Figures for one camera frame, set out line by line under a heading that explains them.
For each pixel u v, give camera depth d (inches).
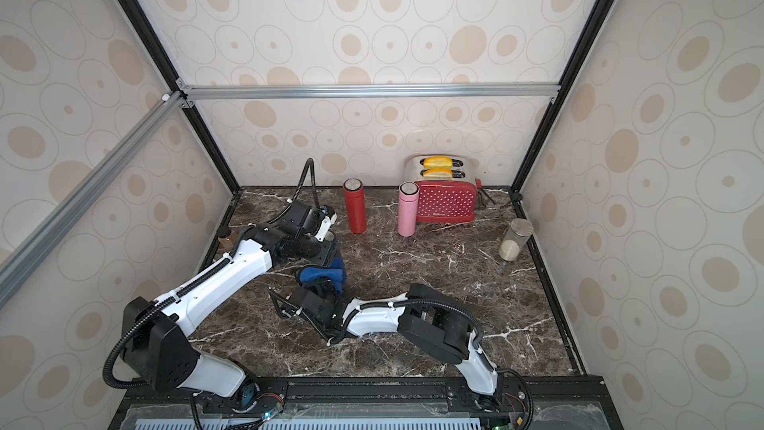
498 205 44.3
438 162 39.4
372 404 28.7
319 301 26.0
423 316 20.9
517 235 34.9
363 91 46.2
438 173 38.3
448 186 38.1
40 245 21.2
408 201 35.9
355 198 36.9
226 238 37.3
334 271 32.7
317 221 26.4
